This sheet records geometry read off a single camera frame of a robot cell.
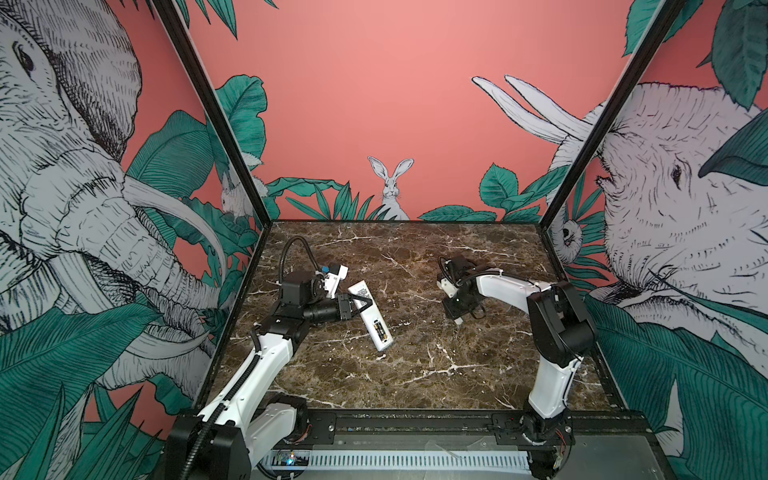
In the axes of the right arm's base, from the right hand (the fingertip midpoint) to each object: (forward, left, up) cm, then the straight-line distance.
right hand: (448, 308), depth 95 cm
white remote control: (-12, +23, +18) cm, 31 cm away
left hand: (-9, +24, +20) cm, 32 cm away
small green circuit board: (-40, +42, 0) cm, 58 cm away
